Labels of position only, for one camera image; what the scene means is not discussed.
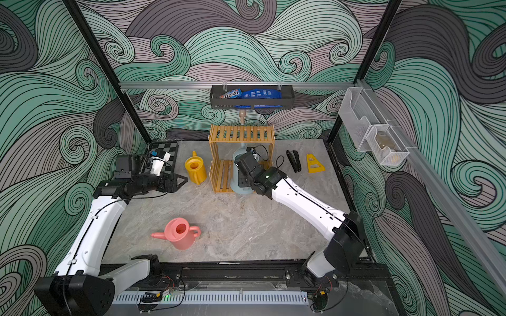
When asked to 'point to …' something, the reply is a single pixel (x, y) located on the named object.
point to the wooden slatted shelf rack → (221, 172)
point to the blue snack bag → (261, 93)
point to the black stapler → (294, 158)
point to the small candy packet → (235, 93)
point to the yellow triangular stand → (313, 165)
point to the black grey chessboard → (170, 147)
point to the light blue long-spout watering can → (234, 180)
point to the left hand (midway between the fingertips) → (177, 175)
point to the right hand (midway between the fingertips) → (248, 174)
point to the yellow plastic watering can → (196, 168)
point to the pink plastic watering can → (178, 232)
